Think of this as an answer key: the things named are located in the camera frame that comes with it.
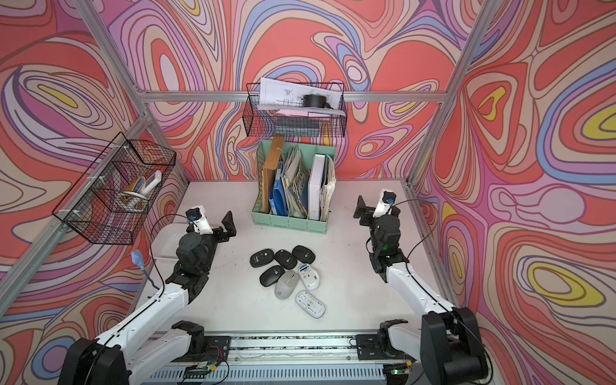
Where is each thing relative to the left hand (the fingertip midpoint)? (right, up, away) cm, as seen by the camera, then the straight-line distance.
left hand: (221, 214), depth 79 cm
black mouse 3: (+28, -16, +12) cm, 34 cm away
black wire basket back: (+11, +38, +22) cm, 46 cm away
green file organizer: (+18, -4, +20) cm, 27 cm away
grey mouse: (+22, -25, +5) cm, 33 cm away
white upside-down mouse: (+30, -31, +1) cm, 43 cm away
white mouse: (+30, -23, +7) cm, 38 cm away
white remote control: (-20, +11, -4) cm, 23 cm away
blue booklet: (+18, +7, +12) cm, 23 cm away
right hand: (+52, +4, +3) cm, 52 cm away
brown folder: (+17, +18, +1) cm, 25 cm away
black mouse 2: (+21, -18, +12) cm, 30 cm away
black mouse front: (+16, -23, +8) cm, 29 cm away
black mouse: (+11, -17, +12) cm, 24 cm away
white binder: (+32, +10, +3) cm, 34 cm away
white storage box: (-33, -15, +21) cm, 42 cm away
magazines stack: (+25, +16, +14) cm, 32 cm away
